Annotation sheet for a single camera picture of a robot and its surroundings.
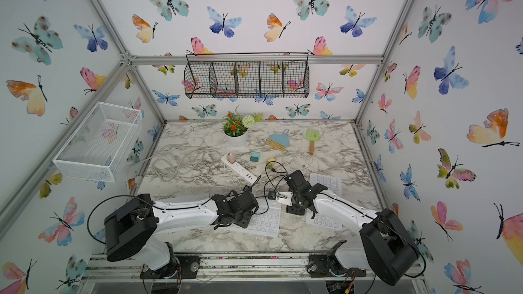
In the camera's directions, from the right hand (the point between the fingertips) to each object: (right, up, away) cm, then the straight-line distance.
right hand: (294, 196), depth 87 cm
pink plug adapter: (-28, +15, +9) cm, 34 cm away
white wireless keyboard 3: (+10, -9, -3) cm, 14 cm away
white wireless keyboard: (-49, -2, +4) cm, 50 cm away
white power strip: (-25, +9, +10) cm, 28 cm away
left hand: (-20, -8, -2) cm, 21 cm away
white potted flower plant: (-27, +30, +11) cm, 42 cm away
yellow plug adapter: (-10, +12, +12) cm, 20 cm away
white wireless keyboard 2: (-12, -10, -3) cm, 16 cm away
